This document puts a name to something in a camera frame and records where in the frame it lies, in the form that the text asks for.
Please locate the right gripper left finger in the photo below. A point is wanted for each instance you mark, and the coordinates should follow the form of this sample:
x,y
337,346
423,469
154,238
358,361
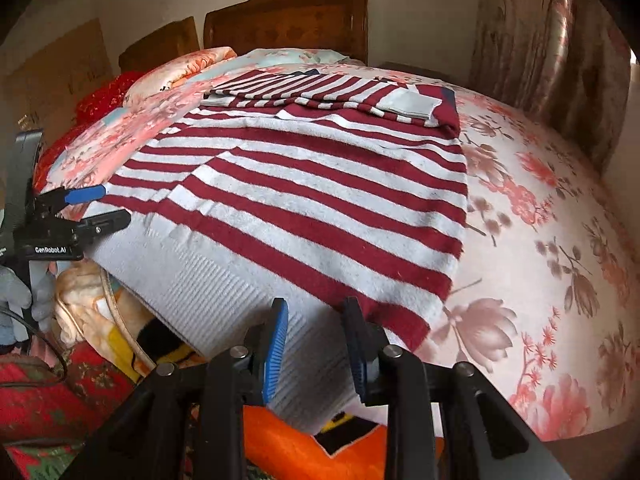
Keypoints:
x,y
189,419

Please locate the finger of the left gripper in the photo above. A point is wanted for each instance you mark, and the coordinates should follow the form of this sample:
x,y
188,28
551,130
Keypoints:
x,y
91,229
58,199

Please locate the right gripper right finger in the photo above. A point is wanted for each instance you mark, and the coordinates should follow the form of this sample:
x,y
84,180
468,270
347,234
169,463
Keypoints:
x,y
442,422

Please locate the red white striped sweater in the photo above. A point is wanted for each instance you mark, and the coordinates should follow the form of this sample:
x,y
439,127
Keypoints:
x,y
308,187

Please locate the small light blue cloth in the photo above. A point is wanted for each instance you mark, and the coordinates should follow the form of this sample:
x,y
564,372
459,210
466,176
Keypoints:
x,y
115,115

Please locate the red pillow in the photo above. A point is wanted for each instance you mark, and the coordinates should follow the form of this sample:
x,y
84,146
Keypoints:
x,y
89,110

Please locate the red floral blanket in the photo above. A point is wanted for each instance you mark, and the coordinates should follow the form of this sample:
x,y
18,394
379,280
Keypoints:
x,y
45,424

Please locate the floral pink bed sheet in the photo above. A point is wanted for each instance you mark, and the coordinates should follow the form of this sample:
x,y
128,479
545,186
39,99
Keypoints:
x,y
545,299

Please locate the pink floral pillow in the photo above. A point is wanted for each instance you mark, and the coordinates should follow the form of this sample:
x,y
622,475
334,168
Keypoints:
x,y
174,73

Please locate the small wooden headboard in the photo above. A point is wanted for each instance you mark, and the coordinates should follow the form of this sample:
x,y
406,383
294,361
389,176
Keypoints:
x,y
171,41

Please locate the light blue floral pillow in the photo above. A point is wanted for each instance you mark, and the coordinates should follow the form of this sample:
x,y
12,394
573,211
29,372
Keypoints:
x,y
259,59

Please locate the large wooden headboard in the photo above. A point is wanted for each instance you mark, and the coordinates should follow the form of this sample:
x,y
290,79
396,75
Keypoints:
x,y
339,25

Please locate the dark wooden nightstand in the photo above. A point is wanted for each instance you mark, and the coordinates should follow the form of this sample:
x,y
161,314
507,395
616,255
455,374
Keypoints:
x,y
415,70

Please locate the cardboard sheet on wall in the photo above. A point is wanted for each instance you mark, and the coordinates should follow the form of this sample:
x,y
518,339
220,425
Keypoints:
x,y
44,91

